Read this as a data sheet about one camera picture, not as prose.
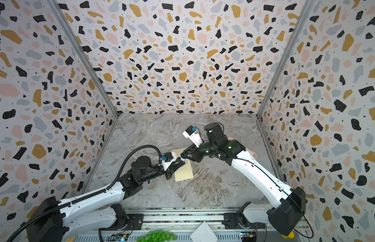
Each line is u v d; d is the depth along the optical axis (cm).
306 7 72
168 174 64
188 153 63
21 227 36
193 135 62
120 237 70
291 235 66
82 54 86
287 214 37
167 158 59
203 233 68
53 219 40
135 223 73
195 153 60
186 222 75
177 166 67
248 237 72
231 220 74
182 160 69
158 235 68
